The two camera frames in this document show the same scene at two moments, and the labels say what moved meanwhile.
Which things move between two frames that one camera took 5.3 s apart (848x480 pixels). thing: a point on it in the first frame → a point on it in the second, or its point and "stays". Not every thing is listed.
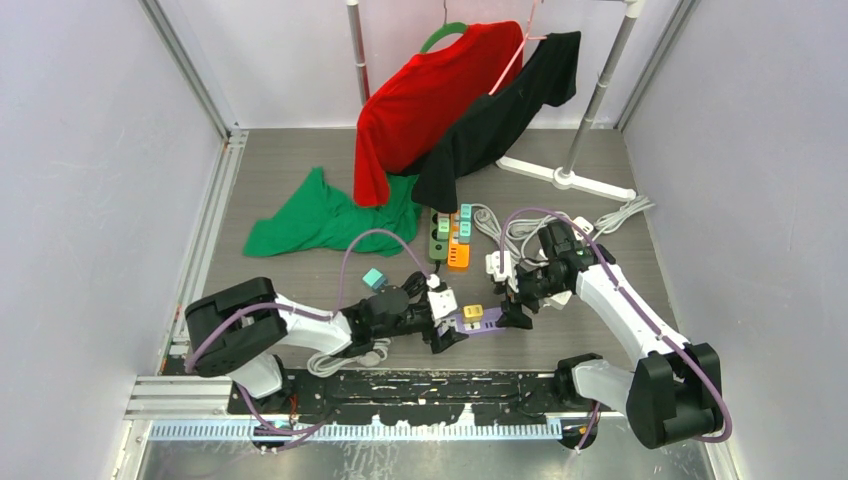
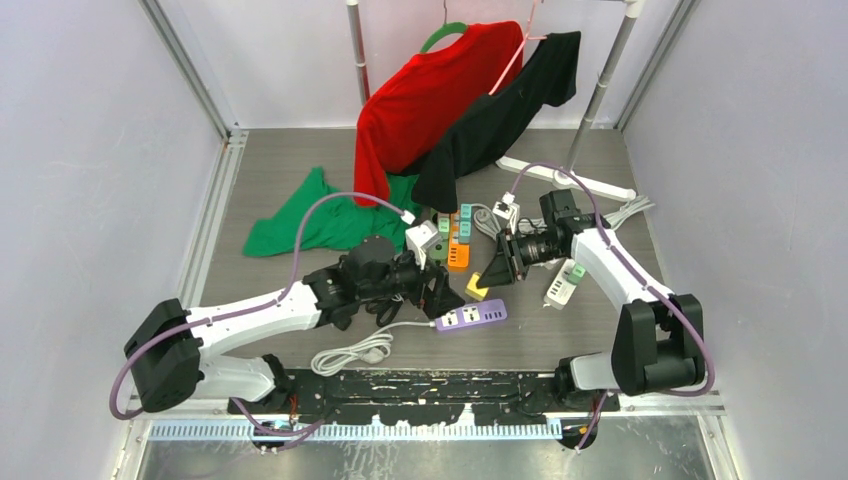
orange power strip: x=458 y=253 stays
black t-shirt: x=543 y=74 stays
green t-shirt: x=324 y=217 stays
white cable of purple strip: x=324 y=365 stays
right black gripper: x=513 y=313 → x=503 y=270
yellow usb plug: x=472 y=313 → x=473 y=290
